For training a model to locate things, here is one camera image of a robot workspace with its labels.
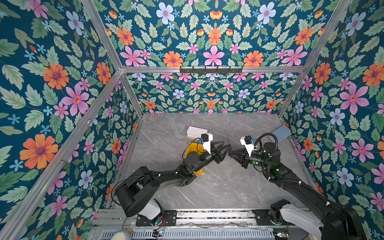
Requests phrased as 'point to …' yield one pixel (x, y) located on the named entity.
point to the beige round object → (121, 235)
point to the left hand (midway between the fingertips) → (229, 142)
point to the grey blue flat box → (281, 133)
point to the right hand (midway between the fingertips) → (230, 152)
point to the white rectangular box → (195, 132)
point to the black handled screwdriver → (227, 138)
